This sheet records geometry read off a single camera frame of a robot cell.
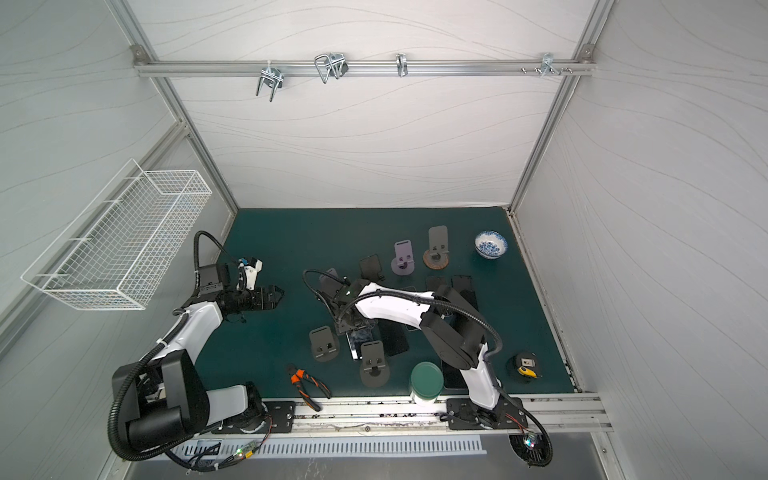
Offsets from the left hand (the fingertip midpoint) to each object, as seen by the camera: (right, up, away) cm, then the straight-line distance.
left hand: (273, 287), depth 89 cm
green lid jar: (+44, -19, -19) cm, 52 cm away
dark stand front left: (+18, -14, -9) cm, 24 cm away
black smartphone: (+26, -14, -5) cm, 29 cm away
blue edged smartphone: (+50, 0, +10) cm, 51 cm away
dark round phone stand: (+31, -20, -12) cm, 39 cm away
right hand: (+25, -8, -1) cm, 26 cm away
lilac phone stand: (+40, +7, +10) cm, 42 cm away
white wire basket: (-28, +12, -20) cm, 37 cm away
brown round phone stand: (+52, +8, +15) cm, 55 cm away
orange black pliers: (+10, -22, -9) cm, 26 cm away
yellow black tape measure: (+73, -19, -9) cm, 76 cm away
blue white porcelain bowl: (+72, +13, +19) cm, 76 cm away
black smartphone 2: (+51, -18, -19) cm, 57 cm away
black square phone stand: (+29, +6, +2) cm, 30 cm away
